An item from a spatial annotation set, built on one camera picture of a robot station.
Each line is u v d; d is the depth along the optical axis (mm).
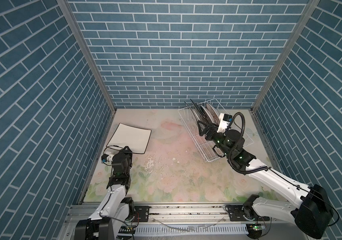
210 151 652
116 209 530
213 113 655
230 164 568
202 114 889
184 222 723
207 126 639
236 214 732
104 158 732
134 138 915
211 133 646
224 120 640
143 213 732
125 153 666
